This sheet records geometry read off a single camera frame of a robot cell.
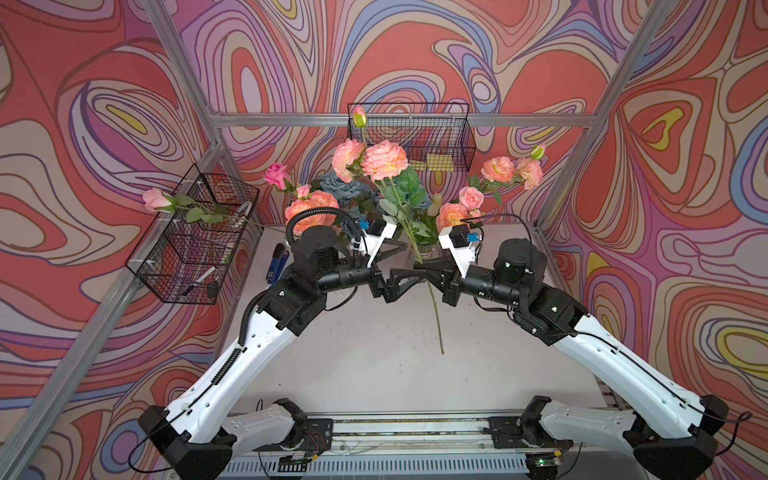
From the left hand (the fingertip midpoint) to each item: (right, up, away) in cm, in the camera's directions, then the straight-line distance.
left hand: (415, 262), depth 57 cm
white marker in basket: (-52, -5, +17) cm, 55 cm away
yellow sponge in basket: (+10, +30, +34) cm, 46 cm away
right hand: (+1, -2, +3) cm, 4 cm away
